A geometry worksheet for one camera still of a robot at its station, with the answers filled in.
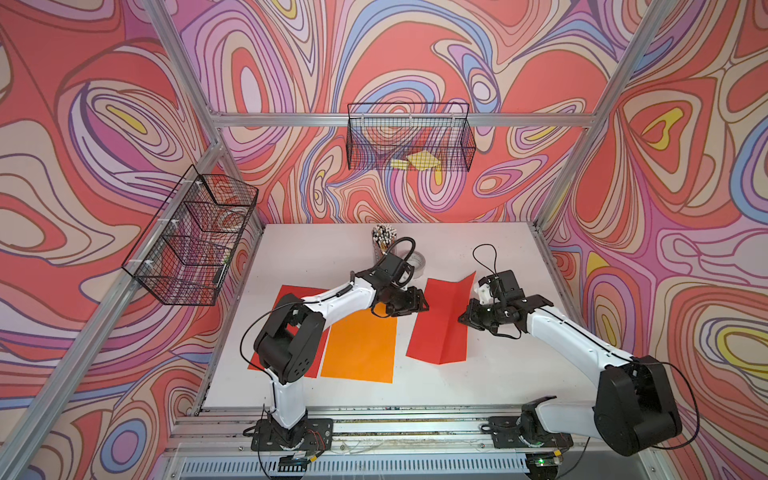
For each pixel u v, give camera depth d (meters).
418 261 1.07
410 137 0.84
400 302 0.77
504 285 0.68
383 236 0.93
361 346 0.88
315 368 0.52
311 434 0.72
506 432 0.73
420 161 0.91
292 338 0.48
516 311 0.62
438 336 0.88
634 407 0.41
